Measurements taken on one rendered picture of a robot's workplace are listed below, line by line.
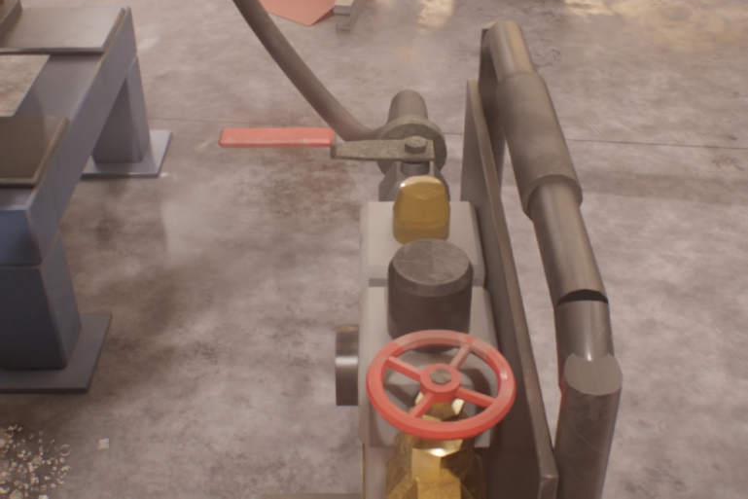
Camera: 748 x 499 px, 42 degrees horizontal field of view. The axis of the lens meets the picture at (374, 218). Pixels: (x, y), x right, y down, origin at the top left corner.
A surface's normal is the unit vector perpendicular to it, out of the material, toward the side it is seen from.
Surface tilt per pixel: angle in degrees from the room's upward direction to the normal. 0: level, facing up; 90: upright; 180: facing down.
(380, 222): 0
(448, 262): 0
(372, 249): 0
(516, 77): 26
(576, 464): 89
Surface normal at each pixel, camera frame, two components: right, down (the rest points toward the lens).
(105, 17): 0.00, -0.82
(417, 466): -0.38, 0.53
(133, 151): 0.00, 0.57
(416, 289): -0.34, 0.11
